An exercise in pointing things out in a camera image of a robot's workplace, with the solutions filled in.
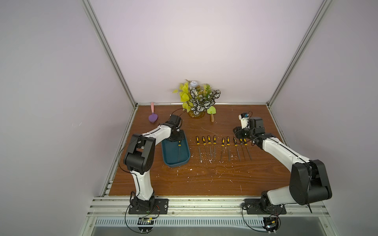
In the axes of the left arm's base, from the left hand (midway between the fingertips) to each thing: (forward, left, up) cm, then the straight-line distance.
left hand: (183, 136), depth 98 cm
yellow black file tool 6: (-1, -39, -1) cm, 39 cm away
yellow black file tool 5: (-5, -36, -1) cm, 36 cm away
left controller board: (-49, +16, -6) cm, 52 cm away
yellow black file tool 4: (-5, -31, -2) cm, 31 cm away
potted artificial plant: (+12, -9, +24) cm, 28 cm away
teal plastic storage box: (-11, +5, -2) cm, 12 cm away
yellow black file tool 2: (-3, -21, -2) cm, 22 cm away
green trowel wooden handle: (+25, -22, -1) cm, 33 cm away
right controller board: (-47, -45, -4) cm, 66 cm away
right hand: (+1, -35, +12) cm, 37 cm away
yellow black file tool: (-4, -10, -2) cm, 11 cm away
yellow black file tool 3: (-5, -27, -1) cm, 27 cm away
